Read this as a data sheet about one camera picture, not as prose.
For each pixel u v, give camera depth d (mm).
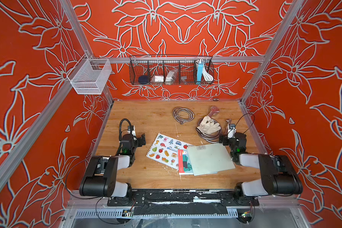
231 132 790
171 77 911
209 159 861
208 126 1005
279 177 437
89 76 925
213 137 956
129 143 708
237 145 701
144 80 944
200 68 849
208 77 899
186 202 727
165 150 901
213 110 1168
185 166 835
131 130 794
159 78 875
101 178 432
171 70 966
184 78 976
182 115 1089
